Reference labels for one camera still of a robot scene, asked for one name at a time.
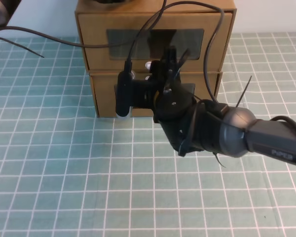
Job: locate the second robot arm grey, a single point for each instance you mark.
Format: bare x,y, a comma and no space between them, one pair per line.
7,9

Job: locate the cardboard shoebox drawer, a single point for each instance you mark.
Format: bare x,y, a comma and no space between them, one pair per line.
104,95
108,30

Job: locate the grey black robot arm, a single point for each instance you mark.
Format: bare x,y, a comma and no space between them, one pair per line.
235,131

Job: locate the cyan checkered tablecloth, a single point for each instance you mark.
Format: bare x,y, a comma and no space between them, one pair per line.
66,173

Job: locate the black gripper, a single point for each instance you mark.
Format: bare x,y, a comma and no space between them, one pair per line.
173,105

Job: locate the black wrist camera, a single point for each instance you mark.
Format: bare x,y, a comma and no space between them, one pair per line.
124,89

